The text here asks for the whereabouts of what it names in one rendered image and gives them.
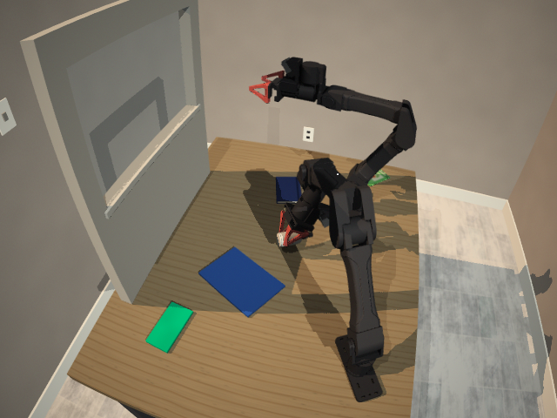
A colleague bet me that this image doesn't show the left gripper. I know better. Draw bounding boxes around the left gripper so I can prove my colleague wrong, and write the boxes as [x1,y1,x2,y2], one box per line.
[279,195,318,246]

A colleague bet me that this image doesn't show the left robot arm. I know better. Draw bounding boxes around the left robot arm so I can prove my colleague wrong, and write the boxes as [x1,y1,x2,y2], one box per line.
[297,158,384,402]

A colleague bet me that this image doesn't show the blue flat rectangular pad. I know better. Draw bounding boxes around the blue flat rectangular pad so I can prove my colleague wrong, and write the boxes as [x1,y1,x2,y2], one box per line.
[198,247,285,318]

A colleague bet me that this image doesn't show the green flat rectangular block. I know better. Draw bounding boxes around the green flat rectangular block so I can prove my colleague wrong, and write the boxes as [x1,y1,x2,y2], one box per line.
[146,302,193,353]

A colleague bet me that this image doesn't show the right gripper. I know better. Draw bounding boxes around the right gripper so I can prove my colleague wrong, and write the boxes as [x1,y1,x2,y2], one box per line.
[249,71,299,104]

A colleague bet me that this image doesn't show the dark blue book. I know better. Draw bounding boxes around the dark blue book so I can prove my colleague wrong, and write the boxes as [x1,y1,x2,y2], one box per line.
[276,177,301,204]

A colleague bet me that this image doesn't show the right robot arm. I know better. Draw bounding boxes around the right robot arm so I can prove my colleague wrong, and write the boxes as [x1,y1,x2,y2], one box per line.
[280,57,417,186]

